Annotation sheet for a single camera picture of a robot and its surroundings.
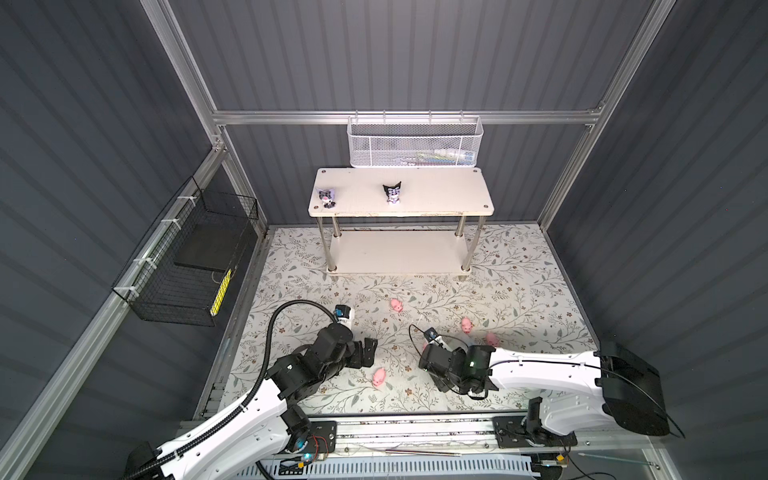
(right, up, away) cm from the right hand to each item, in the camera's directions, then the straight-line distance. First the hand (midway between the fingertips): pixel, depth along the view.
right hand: (444, 370), depth 82 cm
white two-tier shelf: (-5, +50, +1) cm, 50 cm away
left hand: (-22, +9, -4) cm, 24 cm away
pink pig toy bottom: (-18, -2, 0) cm, 18 cm away
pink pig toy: (+9, +10, +9) cm, 16 cm away
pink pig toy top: (-13, +16, +14) cm, 25 cm away
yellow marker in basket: (-55, +23, -13) cm, 61 cm away
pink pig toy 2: (+16, +7, +7) cm, 18 cm away
